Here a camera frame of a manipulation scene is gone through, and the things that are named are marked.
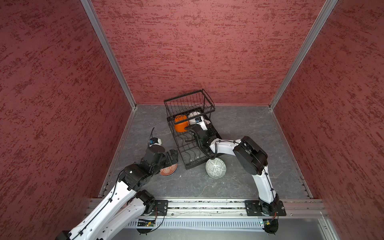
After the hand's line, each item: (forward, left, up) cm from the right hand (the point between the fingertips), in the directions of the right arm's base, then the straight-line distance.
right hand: (210, 126), depth 97 cm
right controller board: (-54, -25, -11) cm, 60 cm away
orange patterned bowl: (-26, +26, -7) cm, 38 cm away
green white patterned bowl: (-26, -1, -7) cm, 27 cm away
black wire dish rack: (+15, +12, 0) cm, 20 cm away
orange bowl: (0, +20, -1) cm, 20 cm away
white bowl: (-3, +11, +9) cm, 15 cm away
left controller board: (-52, +37, -13) cm, 64 cm away
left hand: (-25, +23, +7) cm, 35 cm away
